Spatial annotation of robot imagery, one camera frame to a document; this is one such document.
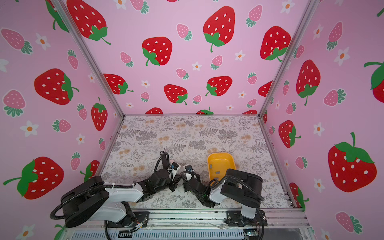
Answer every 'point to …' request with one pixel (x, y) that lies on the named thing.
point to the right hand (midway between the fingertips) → (183, 176)
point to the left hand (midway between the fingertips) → (181, 177)
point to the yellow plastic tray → (218, 163)
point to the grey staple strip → (218, 172)
